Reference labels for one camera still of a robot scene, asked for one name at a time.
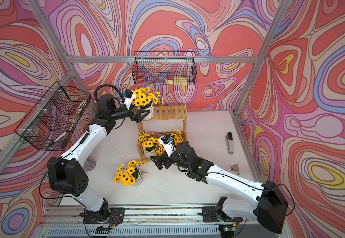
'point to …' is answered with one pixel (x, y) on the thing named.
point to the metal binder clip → (235, 167)
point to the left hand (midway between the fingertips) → (146, 107)
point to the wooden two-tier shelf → (164, 113)
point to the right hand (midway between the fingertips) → (158, 155)
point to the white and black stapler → (229, 143)
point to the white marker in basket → (64, 134)
